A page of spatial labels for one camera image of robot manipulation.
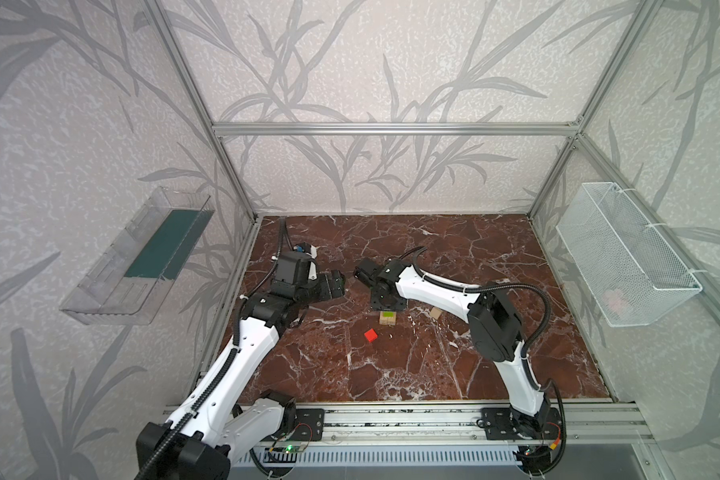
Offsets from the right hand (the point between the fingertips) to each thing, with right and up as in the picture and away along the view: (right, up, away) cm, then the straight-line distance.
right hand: (382, 296), depth 92 cm
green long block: (+2, -5, -3) cm, 6 cm away
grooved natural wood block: (+1, -6, -3) cm, 7 cm away
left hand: (-13, +9, -14) cm, 21 cm away
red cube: (-3, -11, -3) cm, 12 cm away
